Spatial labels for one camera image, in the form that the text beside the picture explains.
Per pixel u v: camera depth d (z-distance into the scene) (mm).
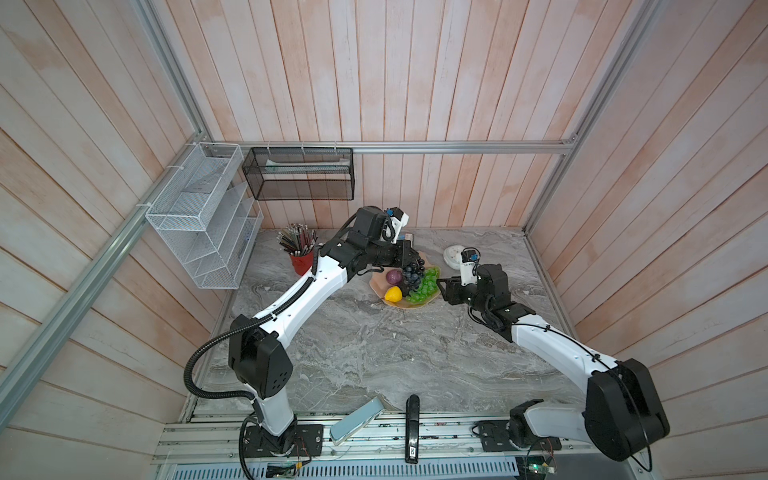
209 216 727
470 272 746
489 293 651
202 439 751
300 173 1040
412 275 798
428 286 928
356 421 730
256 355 439
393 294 952
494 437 731
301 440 727
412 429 719
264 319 456
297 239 981
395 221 701
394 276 1004
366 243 601
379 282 1008
